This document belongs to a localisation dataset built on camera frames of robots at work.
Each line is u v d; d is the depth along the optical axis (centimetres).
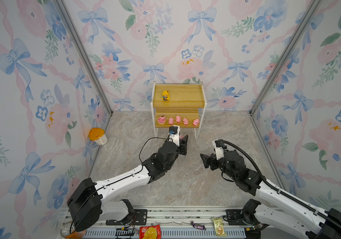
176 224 73
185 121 90
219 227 70
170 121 91
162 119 90
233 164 57
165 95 78
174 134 62
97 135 93
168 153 54
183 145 65
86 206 40
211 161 68
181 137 71
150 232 69
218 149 66
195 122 90
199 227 70
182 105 78
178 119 93
